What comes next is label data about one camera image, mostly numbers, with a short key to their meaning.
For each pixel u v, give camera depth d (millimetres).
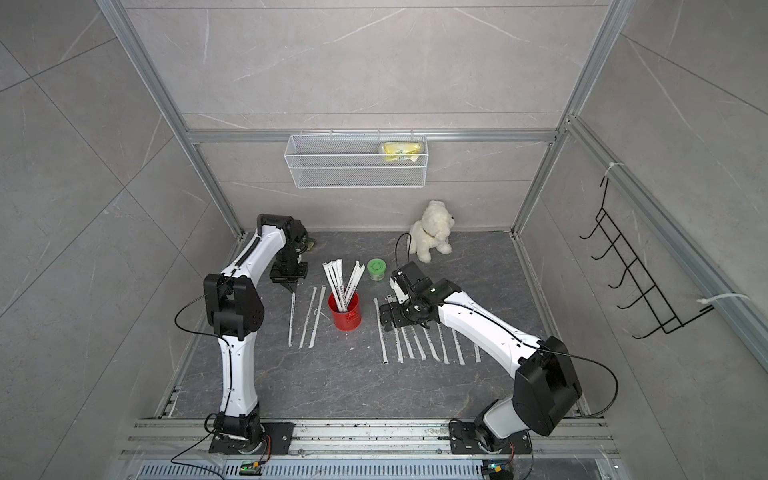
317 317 951
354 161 1003
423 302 569
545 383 412
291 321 900
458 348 882
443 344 898
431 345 898
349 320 864
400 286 671
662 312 602
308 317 953
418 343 900
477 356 877
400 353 878
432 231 985
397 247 1148
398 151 847
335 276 862
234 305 578
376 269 1011
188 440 750
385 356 874
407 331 924
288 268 823
